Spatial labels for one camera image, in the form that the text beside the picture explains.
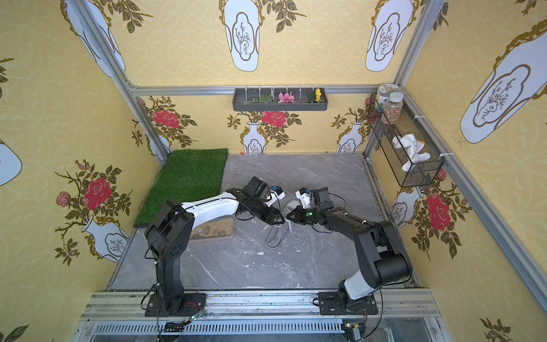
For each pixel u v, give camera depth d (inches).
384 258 17.7
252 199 29.5
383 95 33.7
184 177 43.6
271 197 31.1
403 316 30.6
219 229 35.5
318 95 34.5
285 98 34.6
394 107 31.4
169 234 19.7
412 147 27.6
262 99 34.5
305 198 33.6
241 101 35.6
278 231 34.2
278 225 33.2
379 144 44.9
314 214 30.7
